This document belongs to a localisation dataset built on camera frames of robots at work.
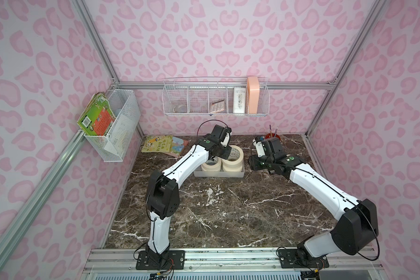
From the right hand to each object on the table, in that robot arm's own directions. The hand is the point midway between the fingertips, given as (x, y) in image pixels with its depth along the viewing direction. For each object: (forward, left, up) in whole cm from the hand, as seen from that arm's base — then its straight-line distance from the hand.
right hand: (251, 159), depth 83 cm
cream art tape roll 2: (+5, +19, -11) cm, 23 cm away
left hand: (+8, +12, -1) cm, 14 cm away
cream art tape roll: (0, +8, -2) cm, 8 cm away
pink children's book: (+23, +43, -18) cm, 52 cm away
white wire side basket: (+26, +66, +12) cm, 72 cm away
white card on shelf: (+29, +5, +12) cm, 32 cm away
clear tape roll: (+25, +37, +11) cm, 46 cm away
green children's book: (+25, +57, -17) cm, 64 cm away
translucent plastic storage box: (+3, +27, -18) cm, 33 cm away
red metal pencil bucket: (+24, -16, -8) cm, 30 cm away
